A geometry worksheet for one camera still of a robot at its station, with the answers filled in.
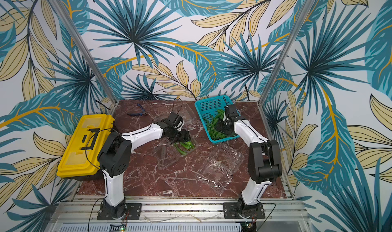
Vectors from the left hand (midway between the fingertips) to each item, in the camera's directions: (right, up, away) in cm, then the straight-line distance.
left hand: (186, 141), depth 92 cm
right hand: (+19, +8, +2) cm, 21 cm away
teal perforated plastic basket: (+17, +18, +21) cm, 32 cm away
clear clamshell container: (+17, -16, -6) cm, 24 cm away
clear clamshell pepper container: (-3, +19, +21) cm, 29 cm away
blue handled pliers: (-33, +17, +19) cm, 42 cm away
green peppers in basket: (+17, +10, +12) cm, 23 cm away
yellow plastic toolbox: (-49, -6, -20) cm, 53 cm away
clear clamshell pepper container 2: (-12, -7, 0) cm, 14 cm away
